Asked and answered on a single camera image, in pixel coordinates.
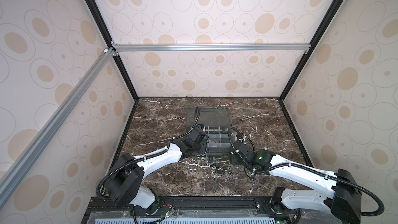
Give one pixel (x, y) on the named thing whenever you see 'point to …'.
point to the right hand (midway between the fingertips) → (233, 154)
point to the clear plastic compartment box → (216, 121)
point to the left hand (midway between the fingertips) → (207, 142)
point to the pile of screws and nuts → (216, 164)
